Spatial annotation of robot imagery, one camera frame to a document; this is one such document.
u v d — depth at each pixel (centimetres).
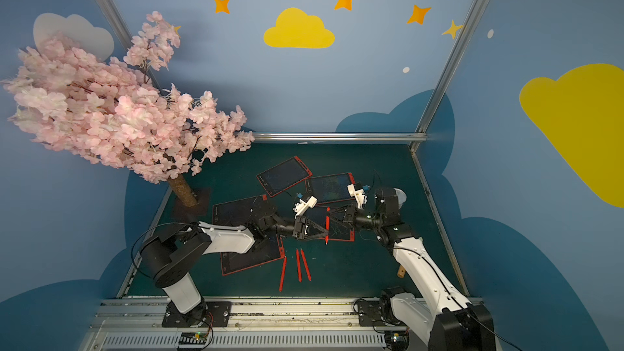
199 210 99
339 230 93
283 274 82
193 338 73
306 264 85
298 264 84
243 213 106
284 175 112
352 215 67
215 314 74
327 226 73
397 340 73
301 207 74
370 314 75
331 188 107
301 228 69
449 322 39
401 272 82
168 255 47
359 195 74
